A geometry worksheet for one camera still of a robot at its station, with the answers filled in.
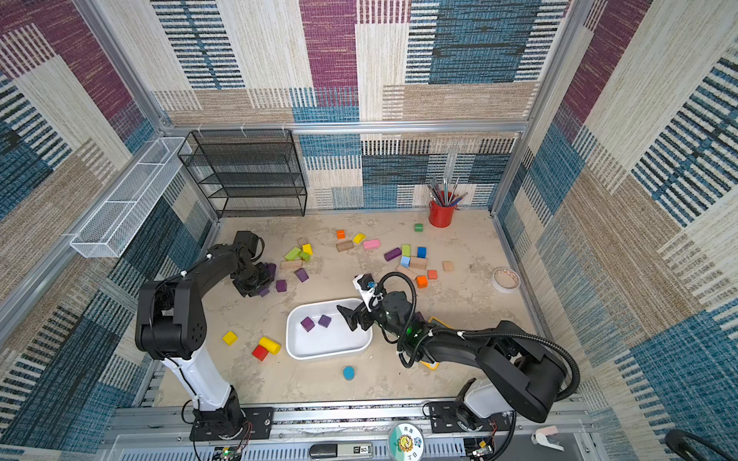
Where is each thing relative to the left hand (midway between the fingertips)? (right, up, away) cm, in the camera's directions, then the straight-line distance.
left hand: (268, 285), depth 96 cm
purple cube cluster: (+4, 0, +1) cm, 4 cm away
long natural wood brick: (+5, +6, +10) cm, 13 cm away
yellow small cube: (-8, -14, -9) cm, 19 cm away
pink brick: (+34, +13, +14) cm, 39 cm away
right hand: (+30, -2, -12) cm, 32 cm away
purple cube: (+20, -10, -6) cm, 23 cm away
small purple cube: (+15, -11, -7) cm, 20 cm away
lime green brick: (+5, +10, +11) cm, 16 cm away
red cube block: (+2, -18, -12) cm, 21 cm away
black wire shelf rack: (-12, +40, +13) cm, 44 cm away
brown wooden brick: (+24, +13, +12) cm, 30 cm away
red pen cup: (+61, +24, +19) cm, 68 cm away
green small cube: (+53, +20, +19) cm, 60 cm away
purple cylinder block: (+42, +10, +11) cm, 45 cm away
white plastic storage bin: (+18, -13, -6) cm, 23 cm away
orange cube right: (+51, +1, +3) cm, 51 cm away
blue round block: (+28, -22, -15) cm, 39 cm away
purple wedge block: (+10, +3, +6) cm, 12 cm away
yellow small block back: (+29, +15, +15) cm, 36 cm away
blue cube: (+52, +10, +9) cm, 54 cm away
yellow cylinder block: (+5, -16, -11) cm, 20 cm away
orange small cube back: (+22, +17, +16) cm, 32 cm away
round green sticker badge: (+42, -29, -32) cm, 60 cm away
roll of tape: (+80, +1, +3) cm, 80 cm away
